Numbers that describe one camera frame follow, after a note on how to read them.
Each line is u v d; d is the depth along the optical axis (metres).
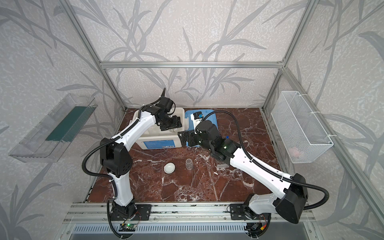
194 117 0.63
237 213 0.74
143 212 0.73
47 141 0.63
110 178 0.54
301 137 0.62
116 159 0.50
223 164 0.89
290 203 0.37
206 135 0.51
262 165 0.44
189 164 0.83
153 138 0.89
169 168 0.88
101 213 0.75
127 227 0.71
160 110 0.65
